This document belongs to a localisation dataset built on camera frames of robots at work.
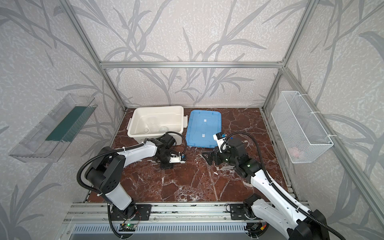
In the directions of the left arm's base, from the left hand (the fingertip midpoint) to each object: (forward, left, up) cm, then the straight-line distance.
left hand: (174, 159), depth 91 cm
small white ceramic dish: (+23, +10, 0) cm, 25 cm away
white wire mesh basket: (-5, -59, +34) cm, 68 cm away
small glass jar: (+18, +20, +4) cm, 27 cm away
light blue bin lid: (+27, -17, -1) cm, 32 cm away
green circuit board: (-34, +18, -2) cm, 39 cm away
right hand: (0, -21, +18) cm, 27 cm away
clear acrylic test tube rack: (-4, -31, 0) cm, 32 cm away
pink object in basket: (-4, -63, +20) cm, 66 cm away
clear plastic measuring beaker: (+26, +18, +2) cm, 32 cm away
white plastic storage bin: (+29, +3, +6) cm, 29 cm away
